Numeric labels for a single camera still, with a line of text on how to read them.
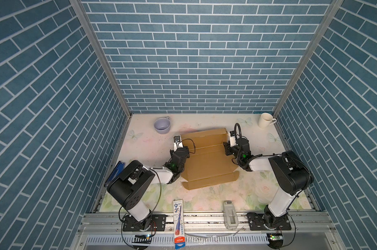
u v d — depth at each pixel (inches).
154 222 28.5
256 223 29.0
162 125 43.1
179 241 26.8
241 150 29.7
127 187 18.0
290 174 19.7
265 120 41.5
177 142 30.1
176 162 27.4
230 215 29.3
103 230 28.3
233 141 33.9
